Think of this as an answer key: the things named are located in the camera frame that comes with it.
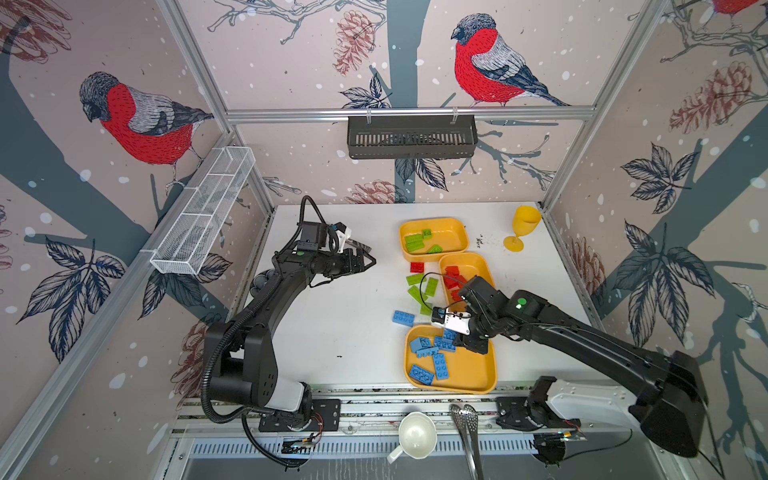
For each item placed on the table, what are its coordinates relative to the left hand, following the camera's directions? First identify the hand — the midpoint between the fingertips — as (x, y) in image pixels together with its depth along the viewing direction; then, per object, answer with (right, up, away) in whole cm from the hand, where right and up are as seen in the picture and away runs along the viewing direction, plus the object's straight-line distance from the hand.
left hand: (363, 263), depth 83 cm
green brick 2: (+21, -9, +15) cm, 28 cm away
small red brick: (+29, -5, +16) cm, 33 cm away
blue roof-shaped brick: (+16, -23, 0) cm, 28 cm away
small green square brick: (+21, +8, +28) cm, 36 cm away
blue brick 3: (+22, -15, -15) cm, 30 cm away
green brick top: (+16, -8, +18) cm, 25 cm away
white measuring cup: (+14, -40, -13) cm, 45 cm away
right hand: (+25, -19, -6) cm, 32 cm away
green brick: (+16, +6, +27) cm, 33 cm away
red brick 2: (+27, -8, +12) cm, 31 cm away
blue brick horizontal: (+16, -30, -3) cm, 34 cm away
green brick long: (+16, +3, +24) cm, 29 cm away
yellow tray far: (+21, +6, +28) cm, 35 cm away
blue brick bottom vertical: (+17, -25, -1) cm, 30 cm away
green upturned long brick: (+24, +2, +24) cm, 34 cm away
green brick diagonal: (+16, -11, +13) cm, 23 cm away
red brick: (+17, -3, +18) cm, 25 cm away
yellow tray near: (+19, -27, -1) cm, 33 cm away
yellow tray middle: (+36, -3, +18) cm, 40 cm away
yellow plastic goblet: (+52, +12, +13) cm, 55 cm away
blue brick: (+12, -18, +7) cm, 22 cm away
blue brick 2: (+21, -28, -3) cm, 35 cm away
